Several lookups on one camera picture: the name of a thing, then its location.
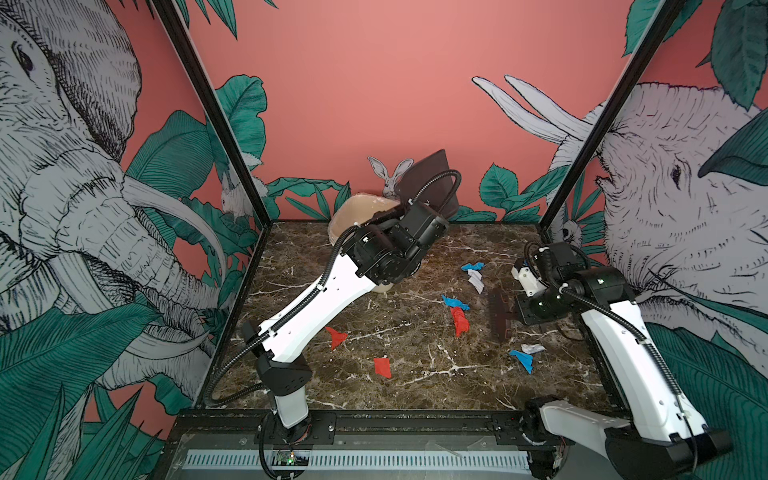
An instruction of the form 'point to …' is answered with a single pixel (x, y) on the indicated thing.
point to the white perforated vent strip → (366, 460)
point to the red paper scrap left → (337, 337)
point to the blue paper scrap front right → (526, 359)
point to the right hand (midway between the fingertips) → (517, 308)
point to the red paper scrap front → (383, 367)
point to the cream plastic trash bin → (354, 210)
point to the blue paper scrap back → (478, 266)
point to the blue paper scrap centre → (455, 302)
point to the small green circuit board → (287, 458)
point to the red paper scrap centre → (461, 323)
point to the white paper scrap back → (476, 279)
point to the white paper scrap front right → (532, 348)
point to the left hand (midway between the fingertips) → (376, 214)
